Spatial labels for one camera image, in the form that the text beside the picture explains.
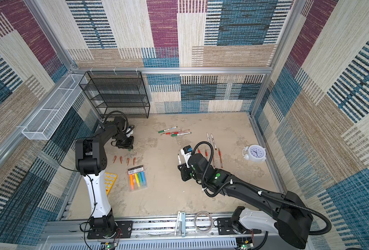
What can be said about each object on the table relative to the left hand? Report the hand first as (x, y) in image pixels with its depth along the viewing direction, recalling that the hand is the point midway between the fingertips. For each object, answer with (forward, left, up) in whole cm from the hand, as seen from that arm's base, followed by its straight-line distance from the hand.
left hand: (131, 145), depth 102 cm
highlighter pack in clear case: (-22, -7, -1) cm, 23 cm away
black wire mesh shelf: (+32, +11, +19) cm, 39 cm away
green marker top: (+13, -22, -1) cm, 26 cm away
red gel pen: (+11, -27, -1) cm, 29 cm away
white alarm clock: (-8, -77, +2) cm, 77 cm away
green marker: (-21, -32, +17) cm, 42 cm away
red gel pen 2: (-7, -57, -1) cm, 57 cm away
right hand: (-23, -32, +13) cm, 42 cm away
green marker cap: (-3, +1, 0) cm, 3 cm away
